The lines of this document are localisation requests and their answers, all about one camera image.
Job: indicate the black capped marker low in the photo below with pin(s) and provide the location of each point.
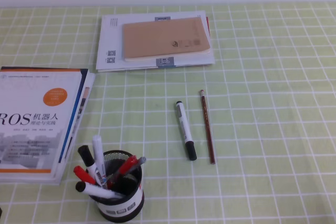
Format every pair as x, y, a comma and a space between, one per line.
93, 190

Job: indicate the grey gel pen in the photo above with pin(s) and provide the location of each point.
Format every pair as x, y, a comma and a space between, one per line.
141, 161

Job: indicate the red gel pen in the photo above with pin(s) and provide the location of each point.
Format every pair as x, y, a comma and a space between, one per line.
125, 167

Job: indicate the black mesh pen holder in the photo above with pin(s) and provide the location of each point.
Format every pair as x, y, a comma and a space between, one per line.
125, 209

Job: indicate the white capped marker in holder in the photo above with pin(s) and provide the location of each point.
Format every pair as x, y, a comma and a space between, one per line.
99, 159

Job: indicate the black white marker on table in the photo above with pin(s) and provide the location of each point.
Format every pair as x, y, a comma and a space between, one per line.
189, 143

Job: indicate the brown kraft notebook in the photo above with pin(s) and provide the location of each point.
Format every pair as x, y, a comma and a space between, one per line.
146, 40

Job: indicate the white book under notebook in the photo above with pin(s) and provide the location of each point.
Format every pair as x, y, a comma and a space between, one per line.
110, 57

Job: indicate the red brown pencil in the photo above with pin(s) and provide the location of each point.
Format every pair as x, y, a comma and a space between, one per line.
207, 128

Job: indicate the book under ROS textbook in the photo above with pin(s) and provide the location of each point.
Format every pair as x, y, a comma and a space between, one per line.
78, 119

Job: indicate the black capped marker upright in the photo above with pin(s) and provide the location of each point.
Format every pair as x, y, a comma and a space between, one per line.
90, 164

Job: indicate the red capped marker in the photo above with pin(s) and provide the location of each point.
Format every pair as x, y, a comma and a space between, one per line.
83, 175

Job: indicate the ROS robotics textbook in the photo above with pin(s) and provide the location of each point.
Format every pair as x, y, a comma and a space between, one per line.
34, 119

